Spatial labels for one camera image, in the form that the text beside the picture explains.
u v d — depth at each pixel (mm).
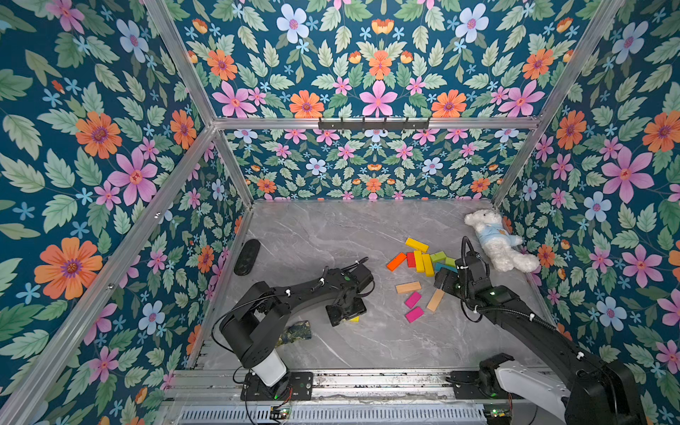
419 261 990
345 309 731
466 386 733
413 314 886
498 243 953
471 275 639
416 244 1045
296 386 741
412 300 926
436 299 888
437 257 1005
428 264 985
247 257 983
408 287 937
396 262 1005
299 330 816
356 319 781
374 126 935
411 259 1012
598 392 391
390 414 766
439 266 985
